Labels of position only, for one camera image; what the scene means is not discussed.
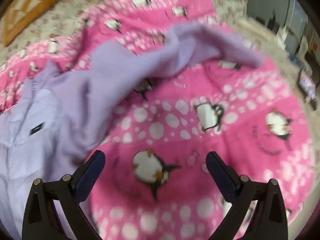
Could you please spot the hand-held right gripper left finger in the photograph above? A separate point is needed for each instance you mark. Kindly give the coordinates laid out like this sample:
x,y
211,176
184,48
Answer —
x,y
90,170

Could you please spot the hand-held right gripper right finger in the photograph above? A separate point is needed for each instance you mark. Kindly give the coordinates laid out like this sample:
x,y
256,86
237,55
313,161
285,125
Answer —
x,y
220,170

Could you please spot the purple fleece garment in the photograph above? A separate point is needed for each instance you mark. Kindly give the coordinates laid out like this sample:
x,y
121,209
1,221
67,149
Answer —
x,y
75,100

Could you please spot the pink penguin print blanket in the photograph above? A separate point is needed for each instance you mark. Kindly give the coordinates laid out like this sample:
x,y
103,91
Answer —
x,y
187,130

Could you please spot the floral bed sheet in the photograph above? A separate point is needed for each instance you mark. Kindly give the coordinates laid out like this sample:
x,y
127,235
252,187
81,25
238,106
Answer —
x,y
72,7

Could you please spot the grey cabinet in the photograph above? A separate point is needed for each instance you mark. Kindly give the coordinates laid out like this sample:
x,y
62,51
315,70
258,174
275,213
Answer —
x,y
282,12

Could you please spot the orange checkered plush mat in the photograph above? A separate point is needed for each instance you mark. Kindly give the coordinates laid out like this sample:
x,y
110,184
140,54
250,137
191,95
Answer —
x,y
30,5

